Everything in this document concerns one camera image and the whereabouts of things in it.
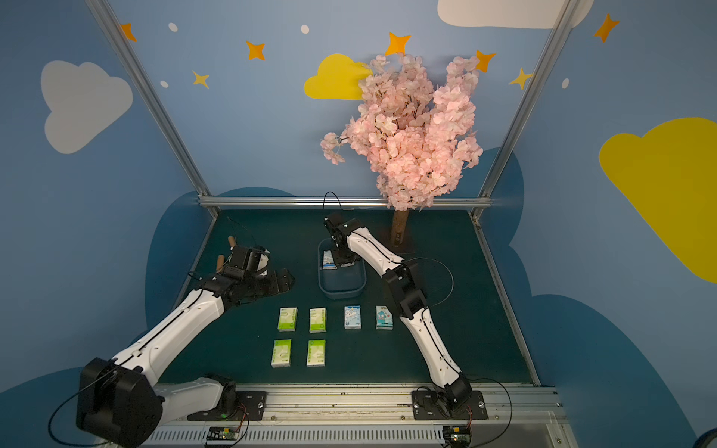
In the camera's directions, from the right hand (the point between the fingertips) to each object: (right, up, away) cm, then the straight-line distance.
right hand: (347, 256), depth 102 cm
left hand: (-19, -6, -18) cm, 27 cm away
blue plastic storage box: (-1, -9, -4) cm, 10 cm away
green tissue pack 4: (-8, -28, -21) cm, 36 cm away
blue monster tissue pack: (+13, -19, -14) cm, 27 cm away
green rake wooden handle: (-48, -2, +2) cm, 48 cm away
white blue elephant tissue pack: (+2, -19, -14) cm, 24 cm away
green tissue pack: (-19, -20, -14) cm, 30 cm away
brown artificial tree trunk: (+20, +11, +1) cm, 22 cm away
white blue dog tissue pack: (-7, -2, +1) cm, 8 cm away
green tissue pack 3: (-19, -28, -21) cm, 39 cm away
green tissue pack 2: (-9, -20, -14) cm, 26 cm away
